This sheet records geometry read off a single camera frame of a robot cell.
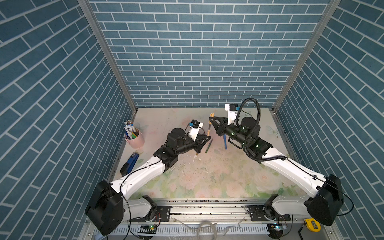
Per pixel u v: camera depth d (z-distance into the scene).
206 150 0.97
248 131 0.53
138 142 0.97
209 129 0.71
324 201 0.39
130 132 0.88
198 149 0.65
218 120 0.64
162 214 0.74
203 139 0.72
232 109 0.60
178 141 0.57
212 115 0.68
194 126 0.63
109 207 0.40
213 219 0.74
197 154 0.96
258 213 0.74
